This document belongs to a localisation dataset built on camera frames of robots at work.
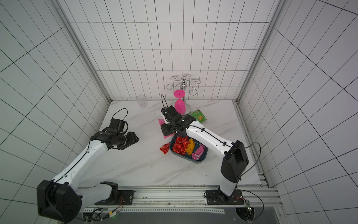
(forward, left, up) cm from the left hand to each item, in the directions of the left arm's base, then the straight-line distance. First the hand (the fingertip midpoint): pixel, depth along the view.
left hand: (133, 143), depth 81 cm
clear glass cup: (+44, +6, -9) cm, 45 cm away
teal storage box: (-4, -32, -8) cm, 33 cm away
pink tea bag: (+8, -17, +11) cm, 22 cm away
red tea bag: (+2, -18, -9) cm, 20 cm away
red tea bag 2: (+5, -29, -7) cm, 30 cm away
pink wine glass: (+23, -27, +9) cm, 37 cm away
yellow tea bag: (+1, -35, -7) cm, 35 cm away
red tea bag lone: (0, -28, -5) cm, 28 cm away
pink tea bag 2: (-3, -38, -8) cm, 39 cm away
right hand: (+5, -16, +7) cm, 18 cm away
